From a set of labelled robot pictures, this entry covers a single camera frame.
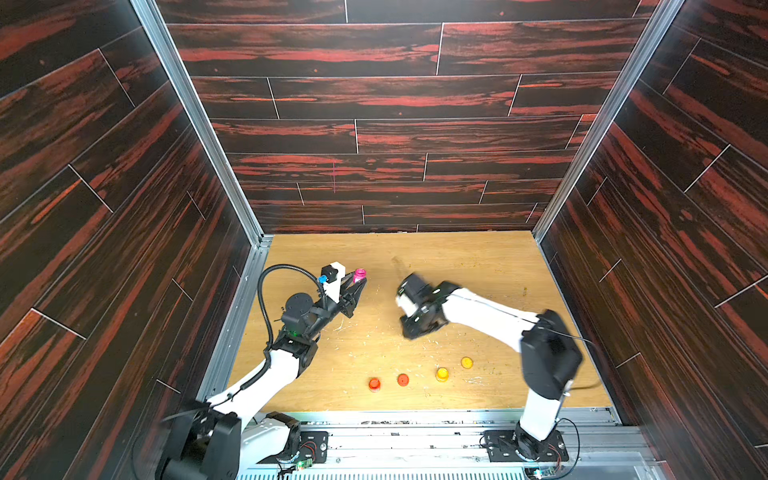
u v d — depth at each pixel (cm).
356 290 71
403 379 84
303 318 60
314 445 72
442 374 84
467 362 88
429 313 64
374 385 83
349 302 68
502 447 73
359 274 75
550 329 48
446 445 75
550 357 48
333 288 65
